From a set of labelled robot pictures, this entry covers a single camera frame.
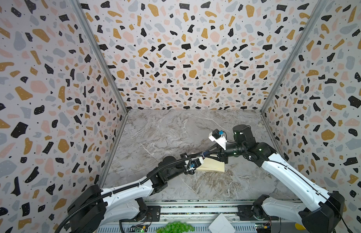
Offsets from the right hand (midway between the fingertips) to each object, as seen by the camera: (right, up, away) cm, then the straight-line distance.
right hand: (206, 150), depth 68 cm
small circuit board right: (+28, -38, +4) cm, 48 cm away
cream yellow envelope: (+7, -14, +25) cm, 29 cm away
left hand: (-2, -1, +2) cm, 3 cm away
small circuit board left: (-32, -39, +3) cm, 50 cm away
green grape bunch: (-14, -36, 0) cm, 38 cm away
